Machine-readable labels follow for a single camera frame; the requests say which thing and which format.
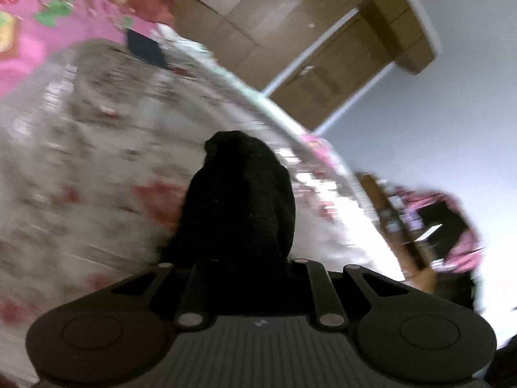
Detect silver door handle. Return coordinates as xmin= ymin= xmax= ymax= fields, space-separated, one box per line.
xmin=299 ymin=65 xmax=315 ymax=77

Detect pink clutter on desk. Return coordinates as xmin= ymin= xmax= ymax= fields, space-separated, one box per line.
xmin=394 ymin=186 xmax=484 ymax=273

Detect pink floral bed sheet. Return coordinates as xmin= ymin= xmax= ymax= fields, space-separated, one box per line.
xmin=1 ymin=0 xmax=157 ymax=96

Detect floral satin bedspread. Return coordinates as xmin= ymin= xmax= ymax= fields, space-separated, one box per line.
xmin=1 ymin=28 xmax=403 ymax=387

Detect brown wooden wardrobe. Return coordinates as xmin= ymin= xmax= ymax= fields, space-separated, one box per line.
xmin=169 ymin=0 xmax=438 ymax=90

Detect brown wooden door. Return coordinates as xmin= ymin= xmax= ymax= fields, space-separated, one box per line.
xmin=271 ymin=13 xmax=392 ymax=131

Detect wooden side desk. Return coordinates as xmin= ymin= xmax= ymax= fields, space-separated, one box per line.
xmin=356 ymin=173 xmax=437 ymax=294

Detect black smartphone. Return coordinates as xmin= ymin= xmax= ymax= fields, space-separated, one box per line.
xmin=126 ymin=29 xmax=168 ymax=69

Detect black pants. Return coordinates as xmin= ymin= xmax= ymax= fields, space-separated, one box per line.
xmin=160 ymin=131 xmax=301 ymax=316

